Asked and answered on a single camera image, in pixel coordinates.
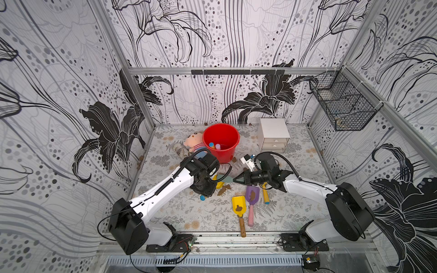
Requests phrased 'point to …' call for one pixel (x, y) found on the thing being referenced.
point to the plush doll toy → (193, 144)
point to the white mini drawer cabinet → (273, 135)
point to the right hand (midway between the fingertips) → (235, 179)
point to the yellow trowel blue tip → (211, 145)
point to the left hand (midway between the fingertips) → (209, 196)
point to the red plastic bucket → (222, 140)
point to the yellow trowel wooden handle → (239, 205)
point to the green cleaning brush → (227, 179)
